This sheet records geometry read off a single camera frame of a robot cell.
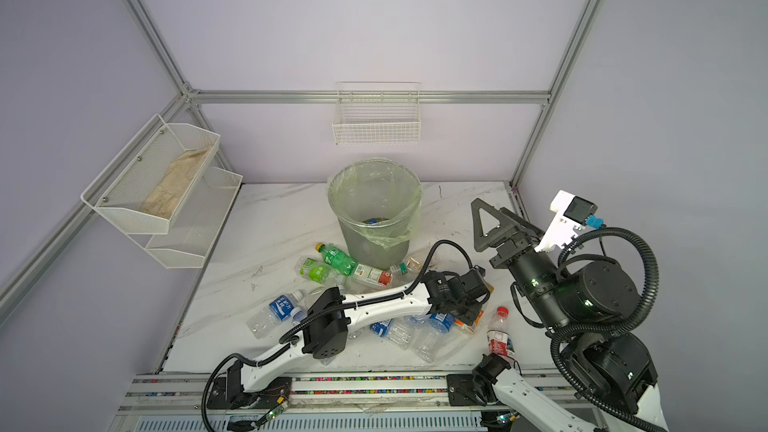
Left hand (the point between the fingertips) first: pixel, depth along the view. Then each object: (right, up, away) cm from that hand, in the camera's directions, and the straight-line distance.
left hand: (470, 312), depth 82 cm
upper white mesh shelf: (-86, +35, -5) cm, 93 cm away
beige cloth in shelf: (-81, +31, -6) cm, 87 cm away
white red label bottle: (-28, +9, +7) cm, 30 cm away
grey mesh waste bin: (-30, +15, +11) cm, 35 cm away
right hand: (-7, +29, -35) cm, 46 cm away
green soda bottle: (-39, +12, +14) cm, 44 cm away
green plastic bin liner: (-25, +33, +17) cm, 45 cm away
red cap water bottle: (+7, -6, -4) cm, 10 cm away
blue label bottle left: (-55, -1, 0) cm, 55 cm away
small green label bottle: (-45, +10, +9) cm, 47 cm away
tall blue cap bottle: (-27, +26, -7) cm, 38 cm away
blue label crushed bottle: (-20, -5, 0) cm, 21 cm away
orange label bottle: (-1, -4, -2) cm, 4 cm away
